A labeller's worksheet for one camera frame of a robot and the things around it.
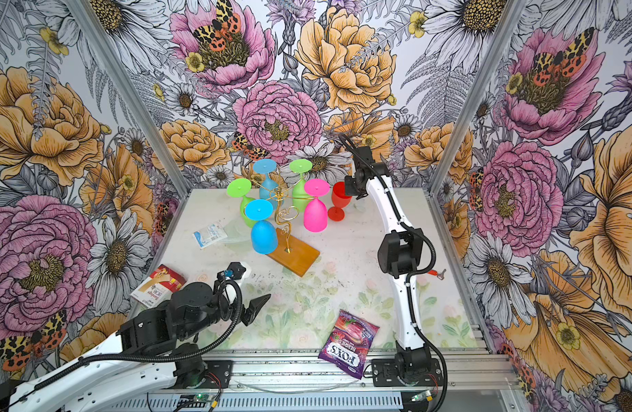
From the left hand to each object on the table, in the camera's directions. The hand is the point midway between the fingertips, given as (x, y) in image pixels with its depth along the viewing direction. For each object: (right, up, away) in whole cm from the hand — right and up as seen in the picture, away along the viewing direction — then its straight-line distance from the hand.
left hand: (254, 291), depth 70 cm
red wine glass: (+25, +26, +32) cm, 48 cm away
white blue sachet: (-28, +12, +35) cm, 47 cm away
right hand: (+29, +29, +29) cm, 50 cm away
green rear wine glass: (+10, +26, +16) cm, 33 cm away
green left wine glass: (-6, +28, +8) cm, 30 cm away
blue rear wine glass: (0, +30, +18) cm, 35 cm away
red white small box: (-36, -4, +17) cm, 41 cm away
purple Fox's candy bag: (+26, -18, +8) cm, 33 cm away
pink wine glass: (+16, +21, +11) cm, 28 cm away
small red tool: (+60, -2, +24) cm, 65 cm away
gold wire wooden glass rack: (+6, +6, +30) cm, 31 cm away
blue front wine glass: (+1, +15, +7) cm, 17 cm away
